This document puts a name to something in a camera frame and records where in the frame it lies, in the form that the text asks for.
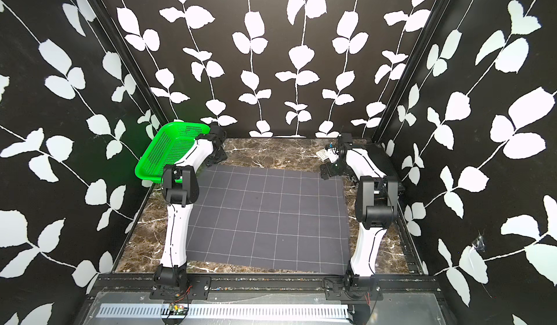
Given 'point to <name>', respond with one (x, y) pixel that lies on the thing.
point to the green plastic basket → (171, 142)
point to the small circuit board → (175, 309)
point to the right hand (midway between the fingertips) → (330, 168)
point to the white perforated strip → (223, 311)
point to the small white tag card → (323, 154)
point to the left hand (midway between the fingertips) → (219, 155)
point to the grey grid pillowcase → (278, 220)
